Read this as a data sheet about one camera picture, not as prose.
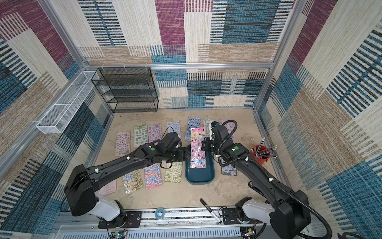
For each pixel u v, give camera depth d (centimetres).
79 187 41
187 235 70
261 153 85
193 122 112
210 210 75
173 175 87
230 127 62
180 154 71
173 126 111
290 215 39
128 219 73
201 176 84
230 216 73
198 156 79
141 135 105
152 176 87
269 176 45
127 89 110
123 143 102
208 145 69
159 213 76
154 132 107
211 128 73
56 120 71
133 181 85
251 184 85
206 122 112
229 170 89
